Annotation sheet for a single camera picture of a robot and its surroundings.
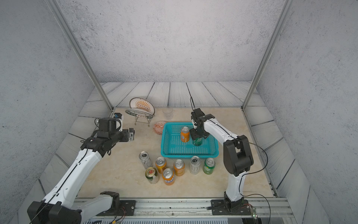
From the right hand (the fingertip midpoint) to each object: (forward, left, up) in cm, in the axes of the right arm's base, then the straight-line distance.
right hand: (198, 134), depth 92 cm
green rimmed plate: (+14, +40, +6) cm, 43 cm away
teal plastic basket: (-2, +18, -10) cm, 21 cm away
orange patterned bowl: (+11, +29, -7) cm, 32 cm away
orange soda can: (-20, +22, +1) cm, 30 cm away
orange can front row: (-22, +12, +1) cm, 25 cm away
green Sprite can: (-21, -5, +1) cm, 22 cm away
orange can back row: (0, +8, +1) cm, 8 cm away
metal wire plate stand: (+19, +46, -4) cm, 50 cm away
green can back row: (-4, 0, -3) cm, 5 cm away
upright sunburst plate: (+23, +40, +6) cm, 47 cm away
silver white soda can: (-18, +31, +4) cm, 36 cm away
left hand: (-6, +40, +13) cm, 43 cm away
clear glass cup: (+23, +22, -4) cm, 32 cm away
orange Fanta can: (-27, +17, +1) cm, 32 cm away
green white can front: (-25, +27, +1) cm, 37 cm away
